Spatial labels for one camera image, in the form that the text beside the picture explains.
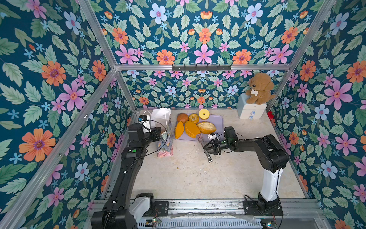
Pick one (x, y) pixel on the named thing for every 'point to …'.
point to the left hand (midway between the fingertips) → (160, 127)
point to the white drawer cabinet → (246, 110)
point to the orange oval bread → (191, 129)
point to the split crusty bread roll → (206, 127)
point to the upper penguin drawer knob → (252, 113)
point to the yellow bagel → (194, 118)
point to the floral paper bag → (161, 118)
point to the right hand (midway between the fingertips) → (205, 149)
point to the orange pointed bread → (179, 130)
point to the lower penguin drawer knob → (250, 117)
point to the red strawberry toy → (270, 116)
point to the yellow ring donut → (204, 114)
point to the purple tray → (217, 119)
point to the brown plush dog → (261, 88)
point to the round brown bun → (182, 117)
